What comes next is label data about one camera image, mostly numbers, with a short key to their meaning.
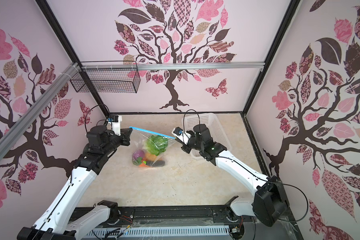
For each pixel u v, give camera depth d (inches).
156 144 29.1
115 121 24.0
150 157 32.8
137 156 31.1
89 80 38.7
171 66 37.1
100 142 20.7
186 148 27.1
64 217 16.1
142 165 31.5
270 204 15.8
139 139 31.0
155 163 30.8
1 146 20.0
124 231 27.4
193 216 29.5
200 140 23.2
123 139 25.4
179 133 25.0
